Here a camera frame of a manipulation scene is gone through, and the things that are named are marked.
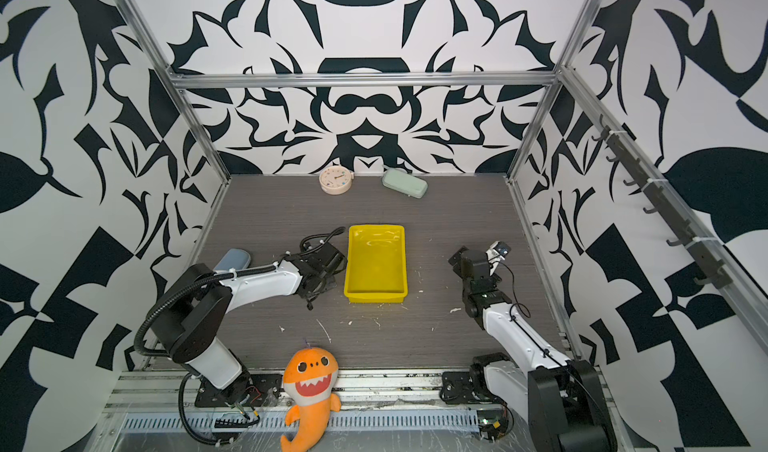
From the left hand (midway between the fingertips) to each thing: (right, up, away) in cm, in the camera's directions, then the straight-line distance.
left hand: (328, 276), depth 92 cm
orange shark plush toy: (0, -18, -22) cm, 29 cm away
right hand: (+42, +7, -4) cm, 43 cm away
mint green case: (+25, +30, +24) cm, 46 cm away
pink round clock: (-2, +31, +24) cm, 39 cm away
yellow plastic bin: (+14, +1, +5) cm, 15 cm away
